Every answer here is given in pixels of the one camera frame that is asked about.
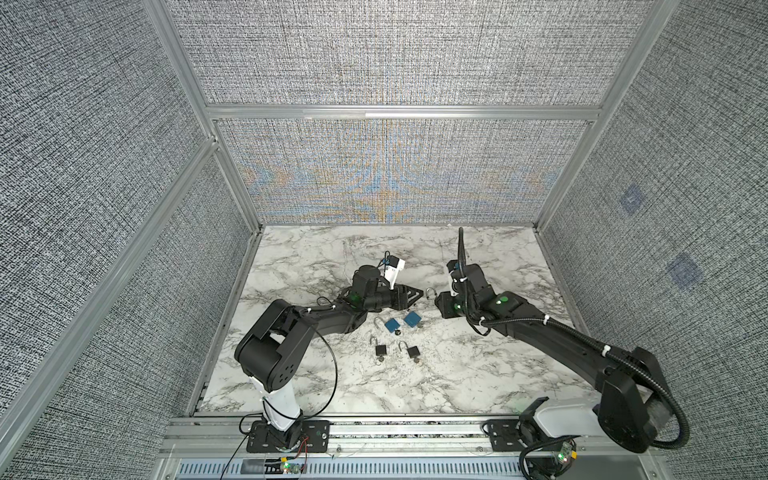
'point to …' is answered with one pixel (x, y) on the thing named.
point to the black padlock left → (380, 349)
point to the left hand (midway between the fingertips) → (420, 295)
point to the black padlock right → (412, 351)
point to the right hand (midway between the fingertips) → (440, 298)
